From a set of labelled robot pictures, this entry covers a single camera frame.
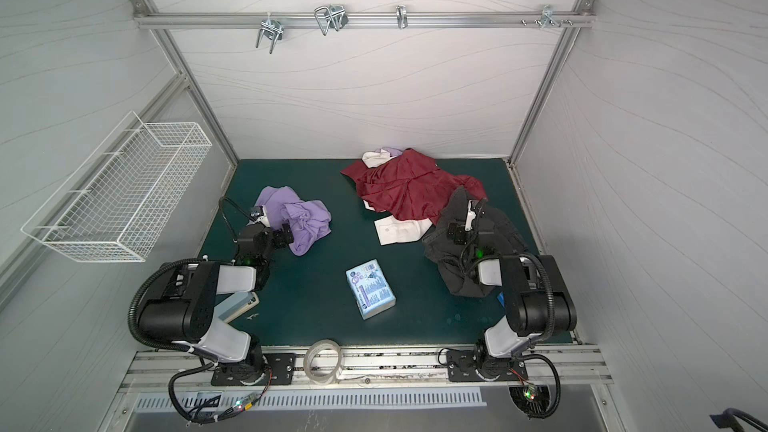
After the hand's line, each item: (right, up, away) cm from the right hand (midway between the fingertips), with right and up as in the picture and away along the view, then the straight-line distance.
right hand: (473, 212), depth 95 cm
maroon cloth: (-21, +9, +9) cm, 24 cm away
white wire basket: (-90, +5, -27) cm, 94 cm away
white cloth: (-26, -7, +6) cm, 27 cm away
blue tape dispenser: (+5, -24, -10) cm, 27 cm away
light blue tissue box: (-32, -21, -13) cm, 41 cm away
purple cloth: (-54, -3, +2) cm, 54 cm away
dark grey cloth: (-4, -4, -11) cm, 12 cm away
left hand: (-63, -2, 0) cm, 63 cm away
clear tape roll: (-45, -32, -21) cm, 59 cm away
